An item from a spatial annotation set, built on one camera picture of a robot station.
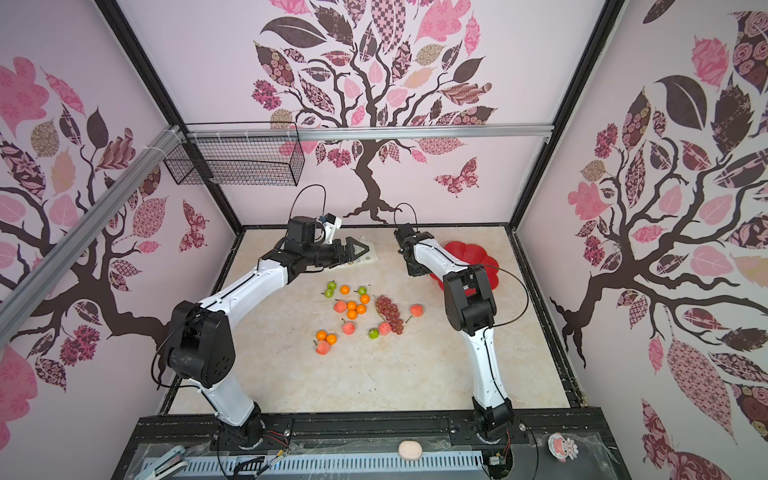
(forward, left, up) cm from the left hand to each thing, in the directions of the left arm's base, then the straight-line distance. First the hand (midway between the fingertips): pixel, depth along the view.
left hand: (360, 254), depth 85 cm
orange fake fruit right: (-4, 0, -19) cm, 20 cm away
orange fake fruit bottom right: (-18, +9, -19) cm, 27 cm away
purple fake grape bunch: (-9, -8, -17) cm, 21 cm away
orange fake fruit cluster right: (-8, +1, -19) cm, 21 cm away
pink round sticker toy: (-46, -49, -16) cm, 69 cm away
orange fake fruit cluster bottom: (-9, +4, -20) cm, 22 cm away
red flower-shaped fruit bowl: (+13, -38, -16) cm, 44 cm away
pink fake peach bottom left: (-21, +11, -18) cm, 30 cm away
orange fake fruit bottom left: (-16, +13, -19) cm, 28 cm away
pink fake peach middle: (-15, +4, -18) cm, 24 cm away
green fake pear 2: (-1, +12, -20) cm, 24 cm away
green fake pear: (+2, +11, -19) cm, 22 cm away
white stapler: (-49, +43, -18) cm, 68 cm away
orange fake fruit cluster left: (-6, +4, -19) cm, 20 cm away
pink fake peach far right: (-9, -17, -18) cm, 26 cm away
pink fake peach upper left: (-7, +8, -19) cm, 21 cm away
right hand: (+9, -23, -16) cm, 29 cm away
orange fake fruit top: (0, +7, -20) cm, 21 cm away
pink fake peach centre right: (-15, -7, -18) cm, 24 cm away
